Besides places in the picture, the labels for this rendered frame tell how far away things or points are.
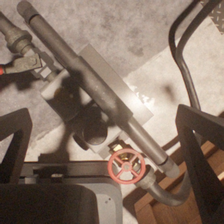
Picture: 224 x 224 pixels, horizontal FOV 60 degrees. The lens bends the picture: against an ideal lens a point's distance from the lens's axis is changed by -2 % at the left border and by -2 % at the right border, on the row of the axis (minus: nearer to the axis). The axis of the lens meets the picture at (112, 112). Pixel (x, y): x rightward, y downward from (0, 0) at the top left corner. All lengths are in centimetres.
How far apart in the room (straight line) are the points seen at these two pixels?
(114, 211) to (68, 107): 42
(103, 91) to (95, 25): 64
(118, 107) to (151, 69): 61
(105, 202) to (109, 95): 46
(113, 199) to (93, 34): 66
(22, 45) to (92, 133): 24
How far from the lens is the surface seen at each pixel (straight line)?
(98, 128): 36
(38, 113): 92
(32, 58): 42
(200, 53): 97
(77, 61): 30
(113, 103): 29
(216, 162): 82
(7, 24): 49
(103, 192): 68
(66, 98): 37
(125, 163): 38
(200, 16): 73
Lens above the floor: 86
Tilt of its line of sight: 85 degrees down
